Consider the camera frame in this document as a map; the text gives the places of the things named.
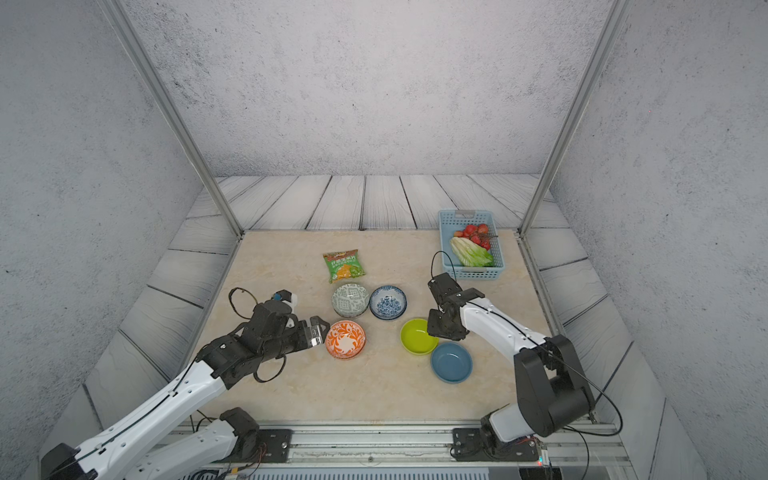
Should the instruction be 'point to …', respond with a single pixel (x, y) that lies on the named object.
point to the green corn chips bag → (344, 265)
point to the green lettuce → (469, 253)
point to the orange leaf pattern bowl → (345, 339)
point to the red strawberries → (477, 234)
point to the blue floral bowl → (388, 302)
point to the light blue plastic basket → (453, 221)
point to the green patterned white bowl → (350, 300)
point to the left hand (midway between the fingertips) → (338, 340)
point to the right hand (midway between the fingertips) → (404, 325)
